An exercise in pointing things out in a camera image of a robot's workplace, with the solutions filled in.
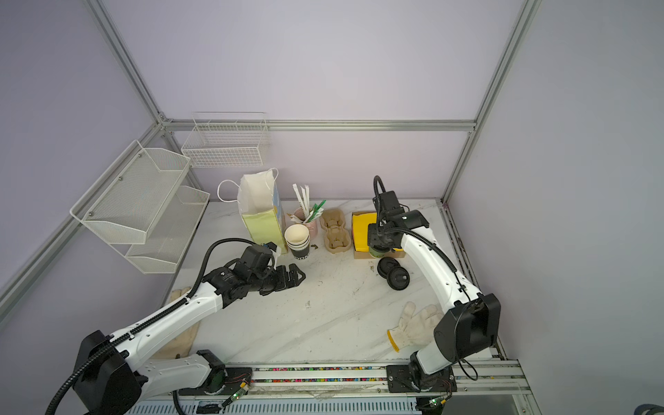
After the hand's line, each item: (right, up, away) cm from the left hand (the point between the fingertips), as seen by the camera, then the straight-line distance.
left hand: (293, 281), depth 79 cm
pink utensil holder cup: (+4, +18, +20) cm, 27 cm away
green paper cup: (+28, +7, +9) cm, 30 cm away
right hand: (+28, +14, +3) cm, 31 cm away
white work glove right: (+39, -17, +3) cm, 43 cm away
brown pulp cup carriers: (+14, +12, +25) cm, 31 cm away
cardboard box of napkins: (+36, +7, +20) cm, 42 cm away
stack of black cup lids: (+35, -1, +13) cm, 38 cm away
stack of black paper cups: (-2, +13, +17) cm, 22 cm away
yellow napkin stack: (+24, +15, +30) cm, 41 cm away
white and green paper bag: (-18, +25, +26) cm, 40 cm away
